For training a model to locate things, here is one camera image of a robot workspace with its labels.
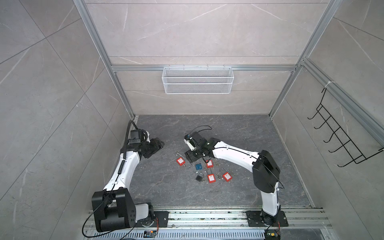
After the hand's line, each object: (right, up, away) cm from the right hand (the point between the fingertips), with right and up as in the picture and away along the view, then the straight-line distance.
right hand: (190, 154), depth 88 cm
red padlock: (-6, -5, +5) cm, 9 cm away
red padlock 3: (+12, -13, -2) cm, 18 cm away
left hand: (-18, +7, -3) cm, 19 cm away
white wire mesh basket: (+4, +48, +13) cm, 50 cm away
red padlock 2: (+12, -7, +4) cm, 15 cm away
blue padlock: (+5, -9, +5) cm, 11 cm away
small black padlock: (+5, -14, 0) cm, 15 cm away
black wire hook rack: (+70, +5, -27) cm, 75 cm away
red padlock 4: (+21, -13, 0) cm, 25 cm away
